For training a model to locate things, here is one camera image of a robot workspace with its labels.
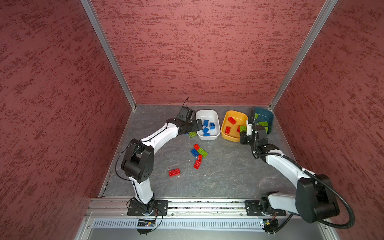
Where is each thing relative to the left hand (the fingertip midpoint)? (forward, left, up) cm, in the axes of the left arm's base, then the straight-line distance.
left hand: (196, 129), depth 91 cm
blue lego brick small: (+7, -7, -11) cm, 15 cm away
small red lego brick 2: (-5, 0, -13) cm, 14 cm away
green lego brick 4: (+3, +3, -11) cm, 11 cm away
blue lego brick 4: (-10, +1, -13) cm, 16 cm away
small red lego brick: (+7, -22, -10) cm, 25 cm away
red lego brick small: (+16, -27, -11) cm, 33 cm away
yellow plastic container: (+16, -33, -7) cm, 37 cm away
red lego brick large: (-23, +12, -12) cm, 29 cm away
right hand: (-4, -28, -1) cm, 28 cm away
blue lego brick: (+12, -7, -10) cm, 17 cm away
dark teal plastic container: (+21, -54, -12) cm, 59 cm away
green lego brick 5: (-10, -4, -13) cm, 17 cm away
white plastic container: (+19, -13, -9) cm, 24 cm away
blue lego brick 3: (+3, -7, -10) cm, 13 cm away
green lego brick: (+13, -50, -10) cm, 52 cm away
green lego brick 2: (+7, -50, -9) cm, 51 cm away
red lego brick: (-17, -1, -12) cm, 20 cm away
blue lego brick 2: (+9, -11, -8) cm, 17 cm away
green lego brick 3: (+20, -46, -9) cm, 51 cm away
